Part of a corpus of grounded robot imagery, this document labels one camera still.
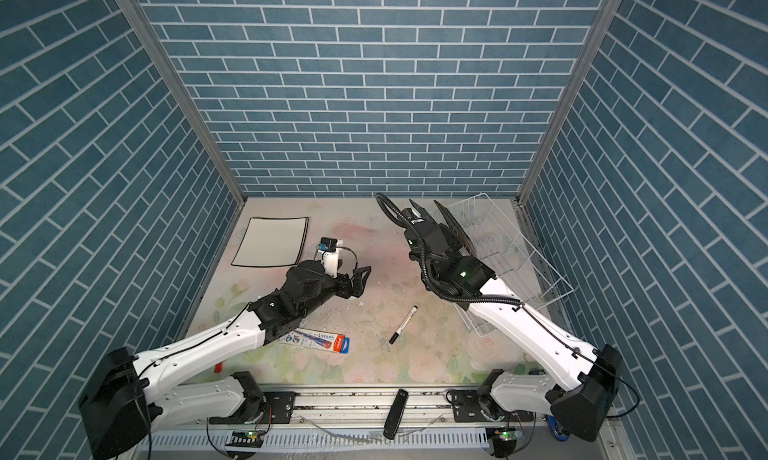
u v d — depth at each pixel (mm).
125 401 382
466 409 734
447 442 770
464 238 788
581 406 375
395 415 721
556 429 705
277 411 728
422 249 506
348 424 726
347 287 690
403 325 866
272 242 1060
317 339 845
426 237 502
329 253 665
